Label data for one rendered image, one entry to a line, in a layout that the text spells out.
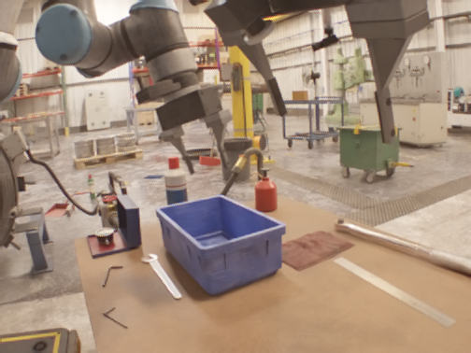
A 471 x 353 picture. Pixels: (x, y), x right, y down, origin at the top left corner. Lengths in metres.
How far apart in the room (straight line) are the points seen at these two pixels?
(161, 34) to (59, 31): 0.19
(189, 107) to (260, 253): 0.32
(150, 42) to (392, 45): 0.48
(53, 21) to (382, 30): 0.45
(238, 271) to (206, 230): 0.29
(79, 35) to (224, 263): 0.48
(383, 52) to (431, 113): 5.87
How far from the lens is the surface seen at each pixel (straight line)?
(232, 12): 0.20
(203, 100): 0.57
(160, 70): 0.60
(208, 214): 0.92
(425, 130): 5.98
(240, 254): 0.66
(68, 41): 0.51
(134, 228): 0.91
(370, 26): 0.19
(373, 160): 3.30
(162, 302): 0.68
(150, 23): 0.62
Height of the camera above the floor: 0.85
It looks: 13 degrees down
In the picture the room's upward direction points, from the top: 3 degrees counter-clockwise
